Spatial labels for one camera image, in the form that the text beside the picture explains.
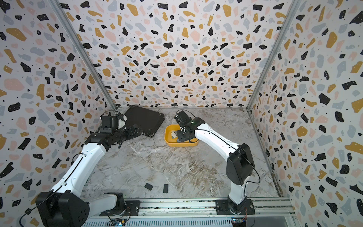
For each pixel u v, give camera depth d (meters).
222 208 0.73
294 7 0.72
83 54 0.86
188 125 0.60
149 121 1.14
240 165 0.46
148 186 0.82
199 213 0.73
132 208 0.73
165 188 0.80
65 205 0.39
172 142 0.99
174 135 1.01
